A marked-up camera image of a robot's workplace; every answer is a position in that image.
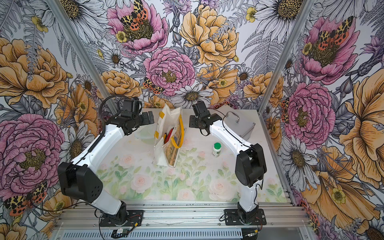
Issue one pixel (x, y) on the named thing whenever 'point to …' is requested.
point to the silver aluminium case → (242, 121)
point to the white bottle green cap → (216, 151)
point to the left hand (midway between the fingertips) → (144, 121)
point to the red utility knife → (166, 136)
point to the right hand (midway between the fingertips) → (193, 124)
